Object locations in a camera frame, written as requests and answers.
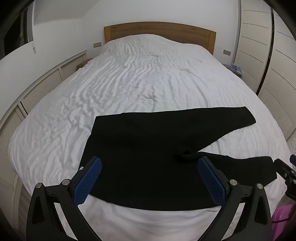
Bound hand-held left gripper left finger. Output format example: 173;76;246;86
26;156;102;241

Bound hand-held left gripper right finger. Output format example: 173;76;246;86
198;156;273;241

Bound black pants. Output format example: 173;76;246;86
80;106;277;211

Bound pink bag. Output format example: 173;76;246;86
271;205;296;241

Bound slatted radiator cover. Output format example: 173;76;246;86
0;42;88;209

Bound blue and white packet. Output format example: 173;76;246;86
231;63;243;75

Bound white bed duvet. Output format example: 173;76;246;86
8;34;289;241

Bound cream wardrobe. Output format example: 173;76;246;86
231;0;296;139

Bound wooden headboard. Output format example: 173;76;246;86
104;22;216;55

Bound dark window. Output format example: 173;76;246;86
3;5;36;54

